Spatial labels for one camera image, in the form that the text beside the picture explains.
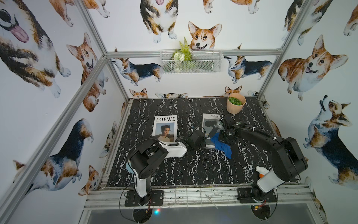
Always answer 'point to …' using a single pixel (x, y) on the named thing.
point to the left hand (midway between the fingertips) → (206, 139)
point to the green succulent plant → (234, 101)
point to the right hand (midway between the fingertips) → (219, 139)
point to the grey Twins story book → (211, 125)
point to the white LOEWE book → (165, 128)
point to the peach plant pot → (234, 108)
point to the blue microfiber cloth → (220, 146)
